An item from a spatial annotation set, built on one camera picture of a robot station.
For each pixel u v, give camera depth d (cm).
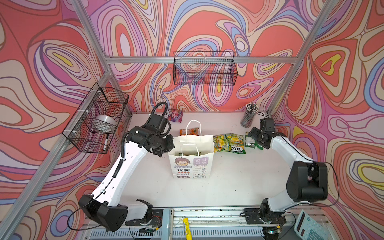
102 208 37
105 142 72
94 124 71
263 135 66
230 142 99
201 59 88
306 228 69
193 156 65
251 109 98
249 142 97
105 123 70
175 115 115
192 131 102
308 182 44
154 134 49
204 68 96
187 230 69
